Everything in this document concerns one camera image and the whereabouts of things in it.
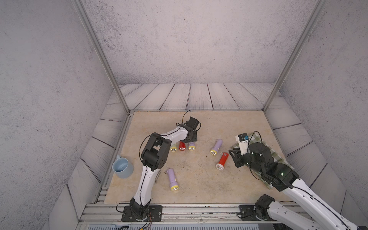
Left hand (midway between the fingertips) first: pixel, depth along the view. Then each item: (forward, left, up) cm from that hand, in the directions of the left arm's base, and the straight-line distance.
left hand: (195, 139), depth 102 cm
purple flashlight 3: (-31, +14, +2) cm, 34 cm away
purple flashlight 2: (-5, -15, +1) cm, 16 cm away
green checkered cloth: (-1, -42, +1) cm, 42 cm away
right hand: (-22, -17, +22) cm, 35 cm away
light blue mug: (-20, +46, 0) cm, 50 cm away
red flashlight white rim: (-17, -16, +1) cm, 24 cm away
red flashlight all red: (-7, +9, +2) cm, 12 cm away
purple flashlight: (-7, +3, +3) cm, 8 cm away
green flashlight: (-8, +15, +2) cm, 17 cm away
